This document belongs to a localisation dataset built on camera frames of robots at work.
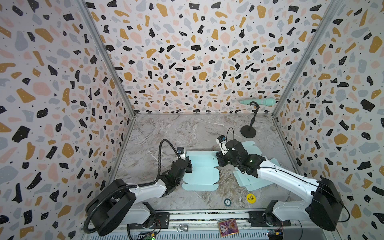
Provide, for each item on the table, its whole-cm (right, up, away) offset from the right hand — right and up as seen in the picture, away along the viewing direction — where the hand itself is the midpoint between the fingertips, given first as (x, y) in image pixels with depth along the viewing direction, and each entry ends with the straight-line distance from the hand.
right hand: (215, 152), depth 80 cm
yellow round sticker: (+19, -25, +1) cm, 32 cm away
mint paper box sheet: (-6, -12, 0) cm, 14 cm away
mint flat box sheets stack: (+20, -18, +8) cm, 28 cm away
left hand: (-13, -3, +6) cm, 15 cm away
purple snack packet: (+5, -34, -10) cm, 36 cm away
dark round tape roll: (+6, -27, 0) cm, 27 cm away
